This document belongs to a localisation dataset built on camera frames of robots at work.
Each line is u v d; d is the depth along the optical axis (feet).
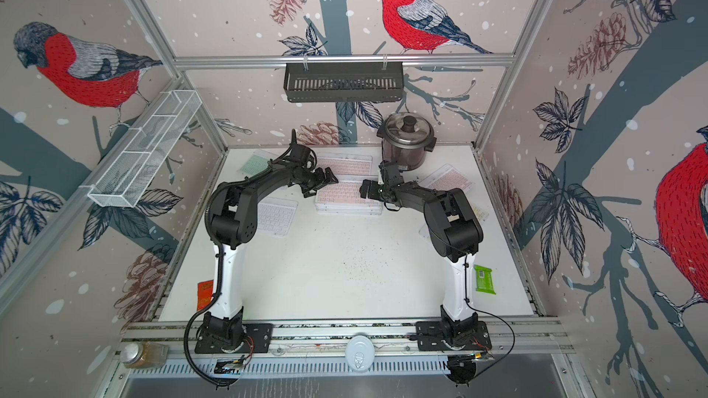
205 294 2.67
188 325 2.27
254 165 3.76
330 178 3.19
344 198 3.30
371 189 3.04
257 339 2.40
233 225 1.96
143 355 2.10
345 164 3.75
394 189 2.67
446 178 3.62
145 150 2.55
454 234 1.78
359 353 2.20
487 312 2.13
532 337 2.46
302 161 2.89
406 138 3.28
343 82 3.50
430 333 2.42
